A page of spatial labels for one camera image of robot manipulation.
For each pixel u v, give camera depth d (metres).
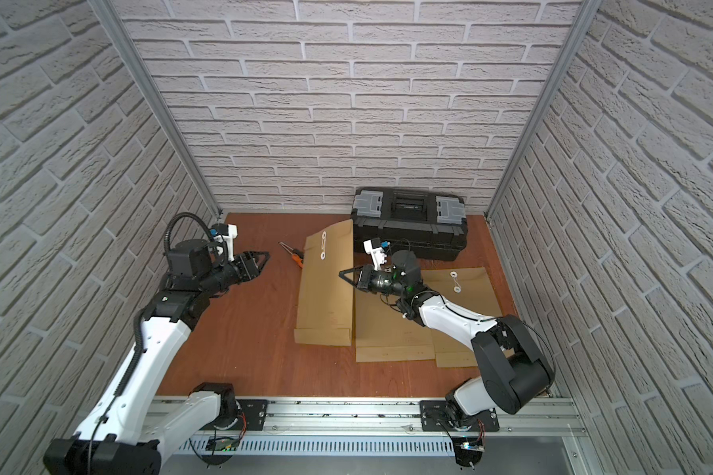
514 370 0.43
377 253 0.76
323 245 0.85
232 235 0.66
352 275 0.76
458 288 0.97
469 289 0.98
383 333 0.90
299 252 1.05
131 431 0.39
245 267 0.64
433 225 0.94
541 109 0.86
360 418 0.76
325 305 0.81
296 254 1.04
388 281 0.71
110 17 0.70
